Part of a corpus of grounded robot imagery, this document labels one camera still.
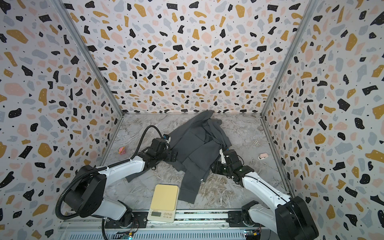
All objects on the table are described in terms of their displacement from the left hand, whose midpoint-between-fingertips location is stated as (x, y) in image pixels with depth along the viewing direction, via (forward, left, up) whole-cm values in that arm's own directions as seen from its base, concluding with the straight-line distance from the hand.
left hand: (171, 149), depth 90 cm
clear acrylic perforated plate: (+11, -58, -10) cm, 60 cm away
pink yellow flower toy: (+3, +32, -5) cm, 33 cm away
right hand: (-10, -23, -1) cm, 25 cm away
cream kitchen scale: (-28, +1, -6) cm, 29 cm away
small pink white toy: (-1, -58, -7) cm, 58 cm away
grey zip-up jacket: (+6, -17, -5) cm, 18 cm away
